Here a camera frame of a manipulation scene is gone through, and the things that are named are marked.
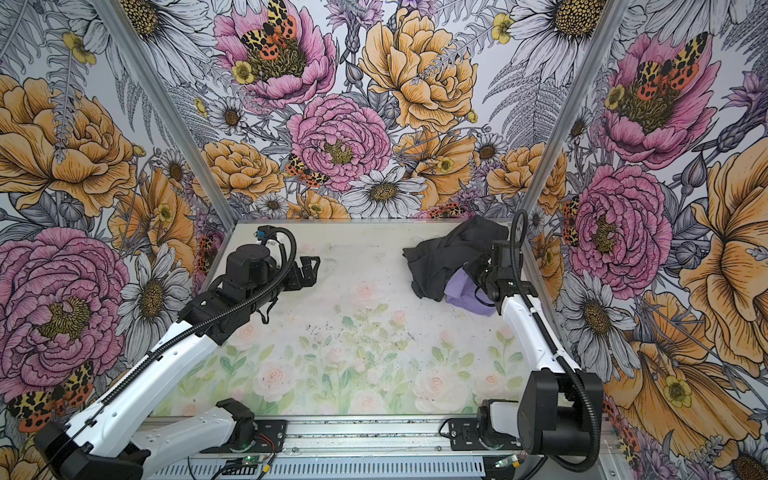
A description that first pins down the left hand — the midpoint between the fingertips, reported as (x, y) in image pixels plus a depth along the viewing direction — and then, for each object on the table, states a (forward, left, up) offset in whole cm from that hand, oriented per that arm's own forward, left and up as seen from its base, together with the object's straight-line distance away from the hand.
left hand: (303, 271), depth 74 cm
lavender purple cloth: (+4, -43, -17) cm, 46 cm away
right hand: (+6, -43, -9) cm, 44 cm away
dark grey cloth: (+16, -34, -16) cm, 41 cm away
